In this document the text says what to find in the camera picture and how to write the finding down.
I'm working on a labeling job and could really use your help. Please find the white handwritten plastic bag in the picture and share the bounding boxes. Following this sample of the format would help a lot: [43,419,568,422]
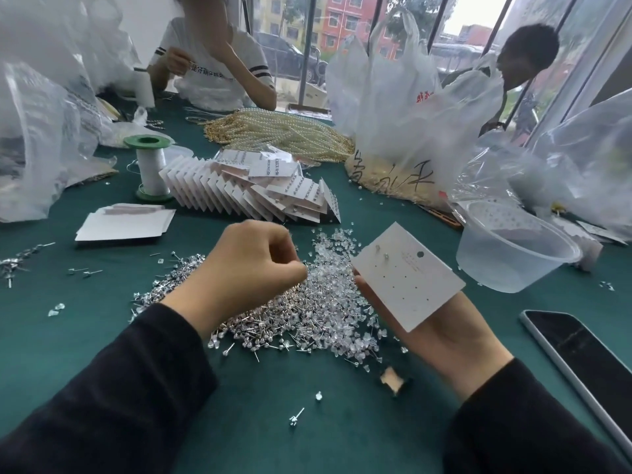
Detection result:
[325,7,506,211]

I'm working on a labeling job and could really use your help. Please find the clear plastic earring backs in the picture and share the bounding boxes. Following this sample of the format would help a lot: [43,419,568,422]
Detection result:
[305,226,411,363]

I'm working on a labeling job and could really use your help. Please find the person's right forearm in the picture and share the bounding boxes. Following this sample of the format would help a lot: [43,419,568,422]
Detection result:
[442,357,632,474]

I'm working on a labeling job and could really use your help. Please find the large clear plastic bag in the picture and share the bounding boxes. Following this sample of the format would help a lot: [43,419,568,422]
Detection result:
[0,59,119,224]

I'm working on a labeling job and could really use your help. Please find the white thread cone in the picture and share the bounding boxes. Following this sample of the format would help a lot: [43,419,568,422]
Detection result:
[132,67,157,109]

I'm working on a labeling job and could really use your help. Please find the white earring card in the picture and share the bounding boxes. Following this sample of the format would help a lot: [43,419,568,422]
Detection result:
[349,221,467,334]

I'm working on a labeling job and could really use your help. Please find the small gold foil scrap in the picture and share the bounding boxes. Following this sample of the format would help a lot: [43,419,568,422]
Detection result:
[379,365,415,398]

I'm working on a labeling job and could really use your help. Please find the person's left forearm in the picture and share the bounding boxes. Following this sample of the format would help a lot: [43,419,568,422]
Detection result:
[0,303,221,474]

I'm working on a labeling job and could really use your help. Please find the heap of clear plastic bags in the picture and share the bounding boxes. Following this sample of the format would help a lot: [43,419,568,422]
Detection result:
[452,88,632,240]

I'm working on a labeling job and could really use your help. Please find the person's right hand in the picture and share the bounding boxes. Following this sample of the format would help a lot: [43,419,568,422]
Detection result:
[353,263,515,402]

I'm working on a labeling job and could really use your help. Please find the clear plastic bowl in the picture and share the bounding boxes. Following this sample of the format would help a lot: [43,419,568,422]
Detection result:
[455,199,585,294]

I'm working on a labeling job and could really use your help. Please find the white-edged smartphone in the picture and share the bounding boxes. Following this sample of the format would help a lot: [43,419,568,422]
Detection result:
[518,309,632,448]

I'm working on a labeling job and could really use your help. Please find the small scatter of silver studs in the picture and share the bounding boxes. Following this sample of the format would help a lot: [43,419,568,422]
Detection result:
[0,241,56,290]

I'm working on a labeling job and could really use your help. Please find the orange and black tool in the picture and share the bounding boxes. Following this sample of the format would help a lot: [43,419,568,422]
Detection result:
[417,204,465,228]

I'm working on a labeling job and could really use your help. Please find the dark parked car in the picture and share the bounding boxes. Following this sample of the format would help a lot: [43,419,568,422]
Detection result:
[252,32,329,84]

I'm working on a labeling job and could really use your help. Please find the pile of pearl strands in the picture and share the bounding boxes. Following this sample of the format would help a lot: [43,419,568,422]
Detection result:
[185,107,356,163]

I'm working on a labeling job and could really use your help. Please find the stack of white cards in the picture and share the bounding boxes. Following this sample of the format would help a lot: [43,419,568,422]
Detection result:
[74,203,178,244]

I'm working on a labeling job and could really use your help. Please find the pile of silver stud earrings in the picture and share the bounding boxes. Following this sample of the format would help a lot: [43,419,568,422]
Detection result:
[129,251,381,363]

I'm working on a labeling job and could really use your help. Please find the white red-printed plastic bag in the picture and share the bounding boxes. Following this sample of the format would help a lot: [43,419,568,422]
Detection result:
[0,0,144,94]

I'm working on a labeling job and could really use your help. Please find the row of white cards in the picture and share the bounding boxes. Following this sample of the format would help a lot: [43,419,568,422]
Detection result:
[157,146,342,224]

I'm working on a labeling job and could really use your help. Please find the small bag of pearls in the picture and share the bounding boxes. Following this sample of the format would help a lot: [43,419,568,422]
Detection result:
[101,107,176,149]

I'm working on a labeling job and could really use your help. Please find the green spool of white thread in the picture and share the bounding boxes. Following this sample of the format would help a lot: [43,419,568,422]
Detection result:
[122,134,174,203]

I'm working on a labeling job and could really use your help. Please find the person's left hand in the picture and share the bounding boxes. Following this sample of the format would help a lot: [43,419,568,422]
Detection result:
[159,219,309,341]

